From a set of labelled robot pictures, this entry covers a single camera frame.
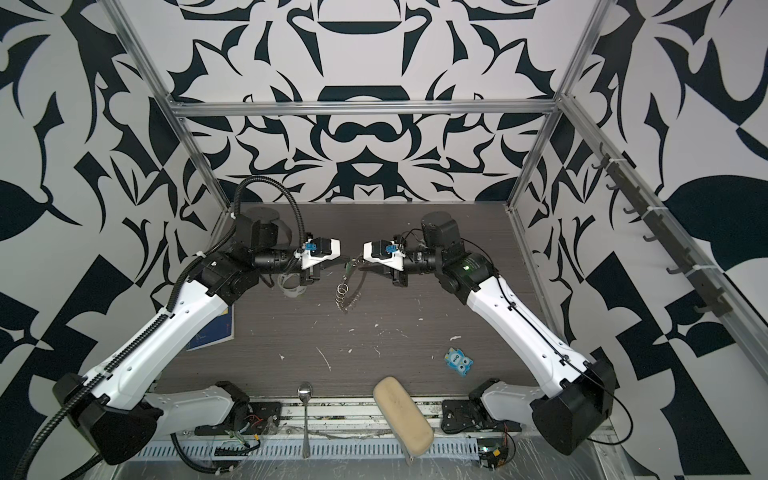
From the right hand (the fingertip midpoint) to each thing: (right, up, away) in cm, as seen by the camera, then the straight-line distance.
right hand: (365, 257), depth 65 cm
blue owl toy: (+24, -29, +16) cm, 42 cm away
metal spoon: (-16, -35, +12) cm, 40 cm away
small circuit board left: (-33, -47, +8) cm, 58 cm away
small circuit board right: (+29, -46, +6) cm, 55 cm away
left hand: (-4, +2, 0) cm, 5 cm away
